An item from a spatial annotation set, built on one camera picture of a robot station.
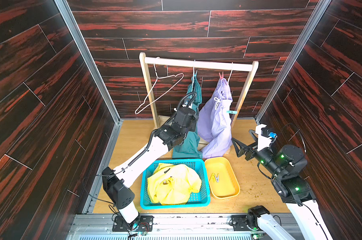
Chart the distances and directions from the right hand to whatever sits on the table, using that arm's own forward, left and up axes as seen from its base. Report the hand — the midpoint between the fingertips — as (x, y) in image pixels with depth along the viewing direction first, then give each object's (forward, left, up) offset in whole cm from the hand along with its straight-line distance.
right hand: (246, 133), depth 62 cm
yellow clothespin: (-4, +8, -37) cm, 38 cm away
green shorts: (+6, +22, -22) cm, 32 cm away
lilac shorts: (+16, +10, -12) cm, 22 cm away
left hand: (+13, +24, -3) cm, 27 cm away
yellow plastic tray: (-9, 0, -38) cm, 39 cm away
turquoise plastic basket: (-17, +16, -36) cm, 43 cm away
